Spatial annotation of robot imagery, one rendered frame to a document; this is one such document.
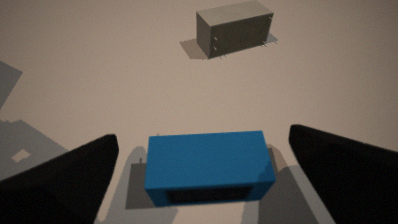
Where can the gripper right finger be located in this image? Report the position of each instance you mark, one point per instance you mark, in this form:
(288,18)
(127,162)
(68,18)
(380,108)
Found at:
(357,182)

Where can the blue rectangular block with black label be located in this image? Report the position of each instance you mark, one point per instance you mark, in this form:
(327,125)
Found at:
(209,168)

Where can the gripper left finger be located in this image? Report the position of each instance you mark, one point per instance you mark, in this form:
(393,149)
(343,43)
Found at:
(68,189)

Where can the grey rectangular block with metal pins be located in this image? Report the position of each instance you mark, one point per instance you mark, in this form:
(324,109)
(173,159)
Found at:
(232,28)

